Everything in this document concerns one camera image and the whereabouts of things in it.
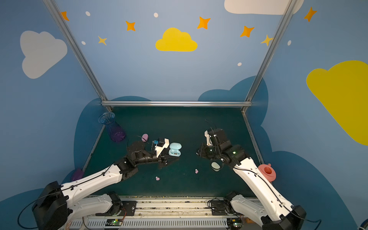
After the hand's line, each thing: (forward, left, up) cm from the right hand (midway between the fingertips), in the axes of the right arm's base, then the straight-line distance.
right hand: (199, 149), depth 73 cm
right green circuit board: (-29, -20, -22) cm, 41 cm away
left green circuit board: (-33, +41, -21) cm, 56 cm away
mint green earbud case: (0, -12, -21) cm, 24 cm away
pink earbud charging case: (+18, +37, -19) cm, 46 cm away
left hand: (-6, +9, +4) cm, 12 cm away
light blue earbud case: (-3, +12, +6) cm, 14 cm away
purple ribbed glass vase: (+17, +57, -17) cm, 62 cm away
